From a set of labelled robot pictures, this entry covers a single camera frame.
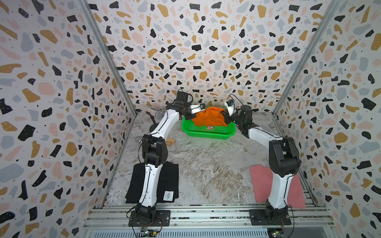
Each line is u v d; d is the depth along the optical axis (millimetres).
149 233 702
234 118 852
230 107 824
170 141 1032
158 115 874
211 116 994
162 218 736
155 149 590
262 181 843
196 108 856
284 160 540
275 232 711
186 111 837
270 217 667
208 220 734
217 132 999
